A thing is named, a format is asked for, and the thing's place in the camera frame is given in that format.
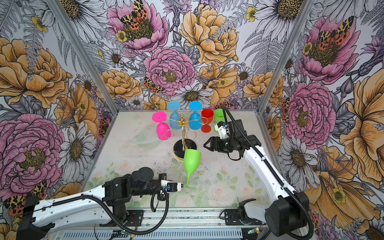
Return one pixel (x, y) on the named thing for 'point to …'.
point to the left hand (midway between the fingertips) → (179, 185)
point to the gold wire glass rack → (188, 142)
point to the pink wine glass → (163, 131)
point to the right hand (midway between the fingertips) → (209, 150)
